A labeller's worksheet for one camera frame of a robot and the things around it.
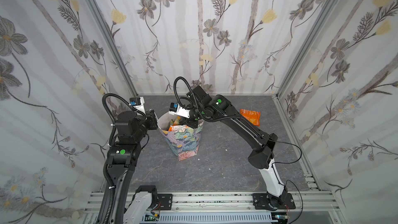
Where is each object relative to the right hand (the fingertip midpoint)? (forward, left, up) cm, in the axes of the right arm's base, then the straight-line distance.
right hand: (179, 114), depth 71 cm
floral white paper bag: (-8, -3, -13) cm, 16 cm away
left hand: (+1, +12, +4) cm, 13 cm away
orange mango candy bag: (-5, +1, -3) cm, 6 cm away
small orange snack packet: (+19, -48, -27) cm, 58 cm away
